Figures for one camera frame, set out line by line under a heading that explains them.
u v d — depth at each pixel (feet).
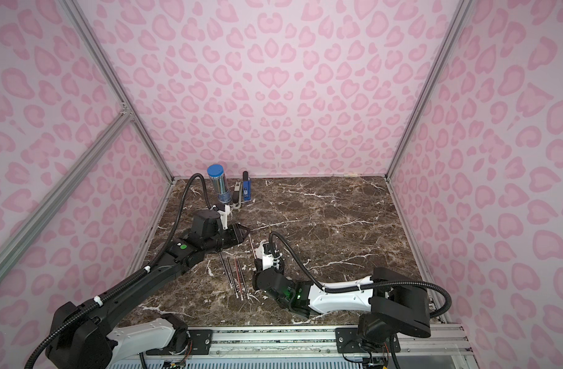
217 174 3.13
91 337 1.25
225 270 2.89
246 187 3.65
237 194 3.58
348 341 2.41
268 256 2.18
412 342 2.41
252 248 3.08
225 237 2.26
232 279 2.82
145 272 1.61
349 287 1.58
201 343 2.41
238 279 2.82
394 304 1.38
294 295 1.93
